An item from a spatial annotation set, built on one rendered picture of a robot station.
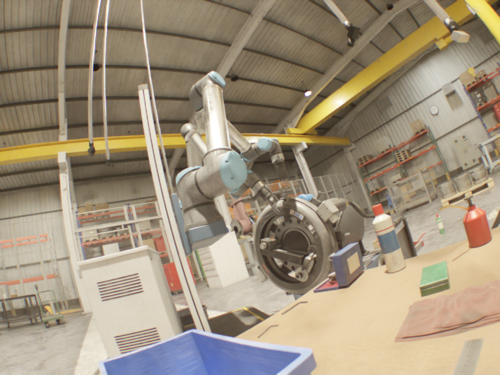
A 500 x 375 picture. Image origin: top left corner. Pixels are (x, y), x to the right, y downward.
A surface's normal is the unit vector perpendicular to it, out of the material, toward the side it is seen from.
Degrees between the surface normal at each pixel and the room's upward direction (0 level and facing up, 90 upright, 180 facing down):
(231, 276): 90
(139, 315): 90
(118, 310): 90
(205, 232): 90
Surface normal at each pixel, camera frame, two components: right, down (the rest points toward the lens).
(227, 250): 0.54, -0.36
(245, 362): -0.74, 0.09
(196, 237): 0.25, -0.30
